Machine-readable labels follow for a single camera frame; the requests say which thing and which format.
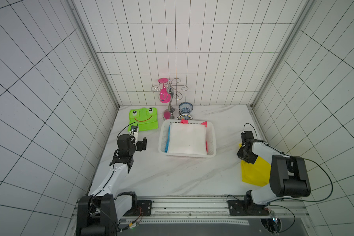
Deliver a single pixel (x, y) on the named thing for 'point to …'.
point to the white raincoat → (187, 139)
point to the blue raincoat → (166, 146)
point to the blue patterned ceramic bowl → (186, 108)
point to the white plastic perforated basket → (211, 139)
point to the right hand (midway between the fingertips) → (238, 155)
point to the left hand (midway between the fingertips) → (136, 138)
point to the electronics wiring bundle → (133, 223)
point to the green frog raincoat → (147, 118)
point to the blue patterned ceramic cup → (185, 116)
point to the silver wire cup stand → (170, 92)
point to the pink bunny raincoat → (185, 121)
